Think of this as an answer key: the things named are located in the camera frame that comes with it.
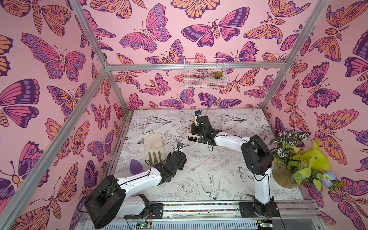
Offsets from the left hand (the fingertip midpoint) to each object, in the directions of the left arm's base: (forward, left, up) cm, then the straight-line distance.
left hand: (181, 154), depth 87 cm
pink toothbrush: (-3, -14, -7) cm, 15 cm away
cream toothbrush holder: (+15, -9, -4) cm, 18 cm away
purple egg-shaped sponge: (-4, +29, -9) cm, 31 cm away
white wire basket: (+45, -16, +27) cm, 55 cm away
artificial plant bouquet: (-8, -61, +11) cm, 62 cm away
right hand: (+21, -8, +6) cm, 24 cm away
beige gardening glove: (+9, +19, -6) cm, 22 cm away
